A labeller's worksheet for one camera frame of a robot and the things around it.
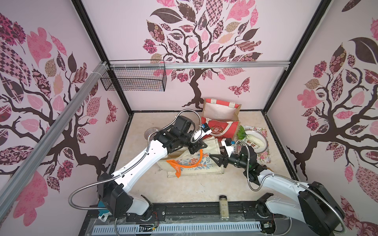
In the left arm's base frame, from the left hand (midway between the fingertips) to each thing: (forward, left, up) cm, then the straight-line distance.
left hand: (203, 146), depth 72 cm
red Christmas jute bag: (+32, -16, -14) cm, 38 cm away
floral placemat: (+6, -41, -24) cm, 48 cm away
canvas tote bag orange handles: (-2, +12, -13) cm, 18 cm away
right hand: (+1, -6, -7) cm, 9 cm away
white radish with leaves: (+21, -29, -19) cm, 41 cm away
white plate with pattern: (+22, -43, -22) cm, 53 cm away
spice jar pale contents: (-26, -10, -20) cm, 34 cm away
